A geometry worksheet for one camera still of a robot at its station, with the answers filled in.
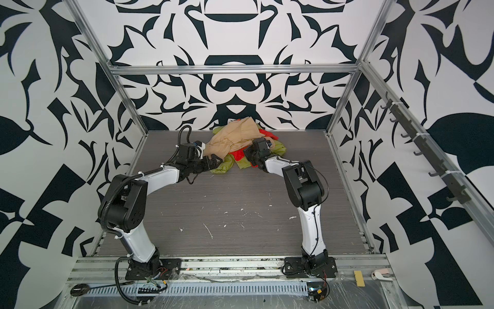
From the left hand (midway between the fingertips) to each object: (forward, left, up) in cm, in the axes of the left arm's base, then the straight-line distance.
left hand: (217, 158), depth 95 cm
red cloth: (+8, -10, -6) cm, 14 cm away
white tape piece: (-49, -60, -8) cm, 78 cm away
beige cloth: (+16, -7, -1) cm, 18 cm away
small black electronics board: (-53, -38, -12) cm, 66 cm away
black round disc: (-50, +46, -8) cm, 68 cm away
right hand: (+8, -12, -2) cm, 15 cm away
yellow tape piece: (-50, -55, -10) cm, 75 cm away
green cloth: (+1, -3, -6) cm, 7 cm away
